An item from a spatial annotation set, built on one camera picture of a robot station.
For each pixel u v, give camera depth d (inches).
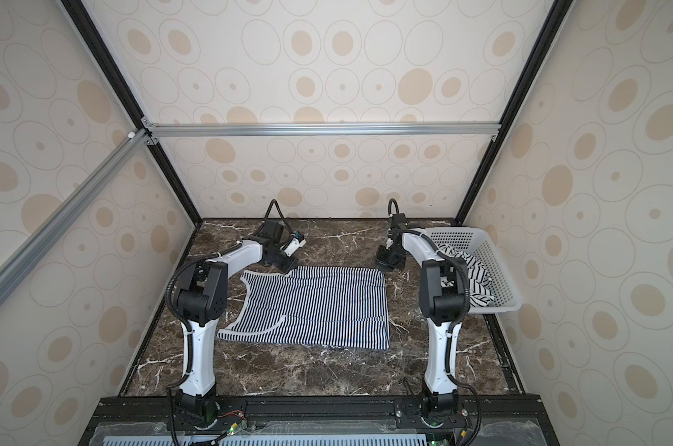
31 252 22.2
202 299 22.6
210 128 35.5
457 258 22.1
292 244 36.8
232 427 27.9
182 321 22.6
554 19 27.0
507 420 28.7
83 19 27.0
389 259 34.6
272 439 27.6
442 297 22.4
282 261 36.2
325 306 37.2
